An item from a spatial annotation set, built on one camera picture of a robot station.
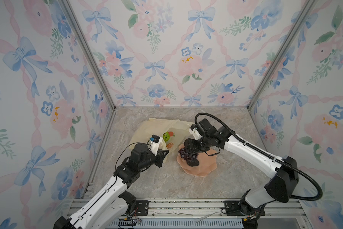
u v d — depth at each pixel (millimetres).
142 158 576
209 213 736
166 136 950
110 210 576
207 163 872
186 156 842
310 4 678
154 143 652
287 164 420
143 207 741
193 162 855
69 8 693
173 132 1036
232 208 733
